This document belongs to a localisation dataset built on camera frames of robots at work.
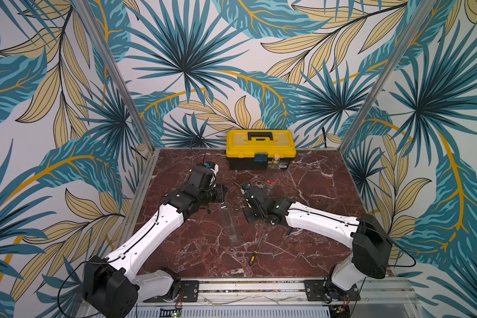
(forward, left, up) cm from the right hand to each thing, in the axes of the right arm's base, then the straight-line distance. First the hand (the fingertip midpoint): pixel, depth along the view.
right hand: (247, 208), depth 84 cm
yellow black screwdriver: (-15, -3, -10) cm, 19 cm away
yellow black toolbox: (+30, -5, +5) cm, 31 cm away
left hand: (+2, +9, +9) cm, 13 cm away
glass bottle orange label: (-6, +7, -8) cm, 12 cm away
